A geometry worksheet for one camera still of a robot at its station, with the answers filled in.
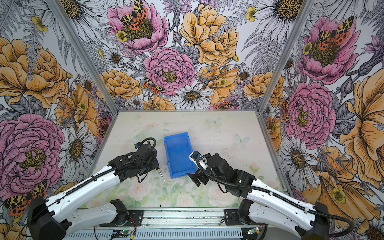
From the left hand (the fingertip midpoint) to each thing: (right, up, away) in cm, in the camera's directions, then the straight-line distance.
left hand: (155, 166), depth 79 cm
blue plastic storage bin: (+10, +7, +18) cm, 22 cm away
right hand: (+22, 0, -7) cm, 23 cm away
